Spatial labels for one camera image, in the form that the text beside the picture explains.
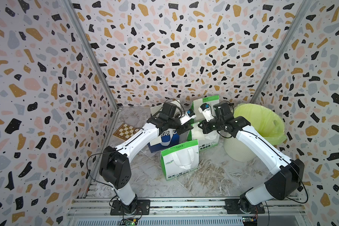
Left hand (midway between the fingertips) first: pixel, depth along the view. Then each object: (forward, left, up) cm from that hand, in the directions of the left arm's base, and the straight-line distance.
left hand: (192, 123), depth 80 cm
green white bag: (+21, -16, -2) cm, 27 cm away
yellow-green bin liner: (+1, -46, -3) cm, 46 cm away
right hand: (-1, -4, 0) cm, 4 cm away
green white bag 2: (-4, -9, -12) cm, 16 cm away
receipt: (-3, -4, -5) cm, 7 cm away
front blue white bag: (-3, +15, -10) cm, 18 cm away
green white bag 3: (-19, +7, -5) cm, 21 cm away
